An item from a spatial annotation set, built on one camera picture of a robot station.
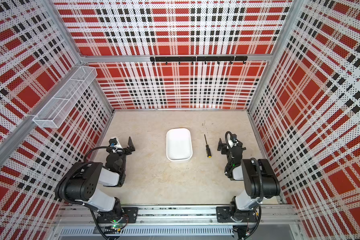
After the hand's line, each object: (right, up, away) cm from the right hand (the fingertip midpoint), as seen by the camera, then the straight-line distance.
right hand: (228, 139), depth 92 cm
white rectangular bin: (-31, -5, +8) cm, 33 cm away
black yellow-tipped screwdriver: (-12, -7, +6) cm, 15 cm away
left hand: (-64, -1, -4) cm, 64 cm away
